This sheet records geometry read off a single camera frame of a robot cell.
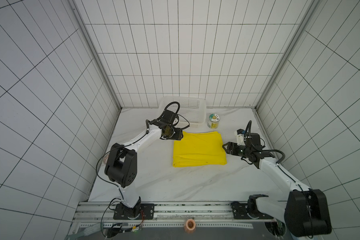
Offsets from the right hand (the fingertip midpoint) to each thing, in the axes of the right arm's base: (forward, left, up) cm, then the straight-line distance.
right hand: (228, 145), depth 87 cm
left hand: (+3, +30, +2) cm, 30 cm away
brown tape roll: (-40, +24, +3) cm, 46 cm away
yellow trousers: (+1, +18, -6) cm, 19 cm away
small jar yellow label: (+20, +6, -1) cm, 20 cm away
